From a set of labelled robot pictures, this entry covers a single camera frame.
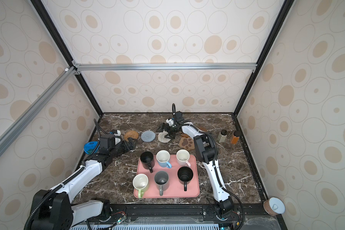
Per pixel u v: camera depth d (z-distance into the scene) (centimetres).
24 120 60
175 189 81
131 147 76
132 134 106
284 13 70
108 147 65
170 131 94
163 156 89
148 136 106
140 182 81
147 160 90
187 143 102
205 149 64
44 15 70
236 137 96
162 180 83
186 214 75
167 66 93
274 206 71
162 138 103
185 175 85
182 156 89
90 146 90
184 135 103
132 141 77
